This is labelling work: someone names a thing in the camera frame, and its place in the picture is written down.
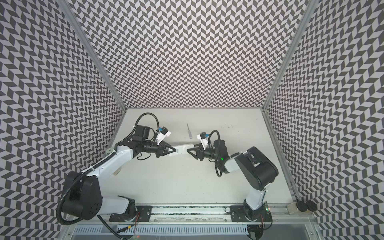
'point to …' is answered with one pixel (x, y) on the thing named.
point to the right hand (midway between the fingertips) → (188, 153)
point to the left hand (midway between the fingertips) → (174, 150)
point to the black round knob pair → (310, 205)
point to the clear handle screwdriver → (189, 132)
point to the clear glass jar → (109, 150)
